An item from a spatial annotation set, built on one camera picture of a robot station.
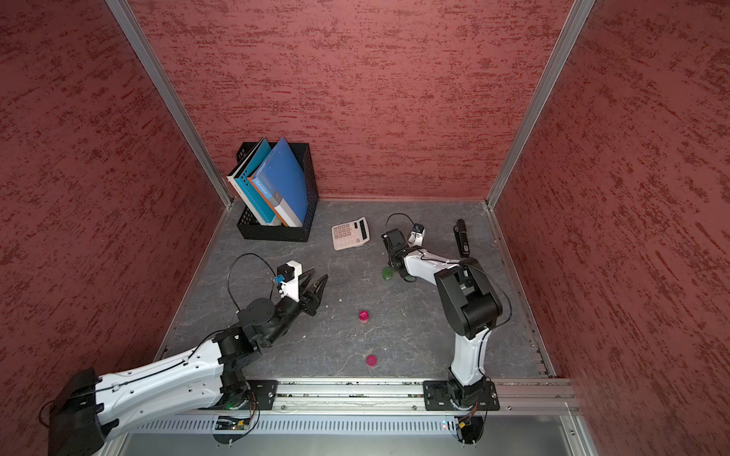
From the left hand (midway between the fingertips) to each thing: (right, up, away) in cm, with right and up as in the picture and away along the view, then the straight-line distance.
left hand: (320, 278), depth 73 cm
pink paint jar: (+11, -15, +14) cm, 23 cm away
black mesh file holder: (-31, +13, +29) cm, 45 cm away
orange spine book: (-20, +24, +19) cm, 36 cm away
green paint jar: (+19, -3, +25) cm, 31 cm away
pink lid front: (+13, -25, +7) cm, 29 cm away
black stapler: (+48, +11, +34) cm, 60 cm away
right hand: (+30, +3, +25) cm, 39 cm away
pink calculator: (+5, +10, +34) cm, 35 cm away
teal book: (-27, +35, +17) cm, 47 cm away
